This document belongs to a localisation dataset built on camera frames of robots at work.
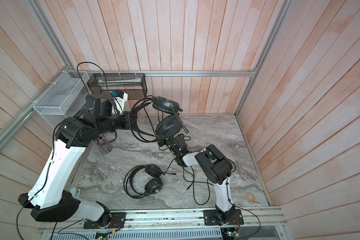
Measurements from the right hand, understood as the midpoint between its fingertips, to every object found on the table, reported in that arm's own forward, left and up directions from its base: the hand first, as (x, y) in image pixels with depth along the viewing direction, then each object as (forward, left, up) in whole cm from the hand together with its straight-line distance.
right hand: (157, 131), depth 87 cm
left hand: (-12, +4, +22) cm, 26 cm away
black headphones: (-29, 0, -10) cm, 30 cm away
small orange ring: (-30, -52, -20) cm, 64 cm away
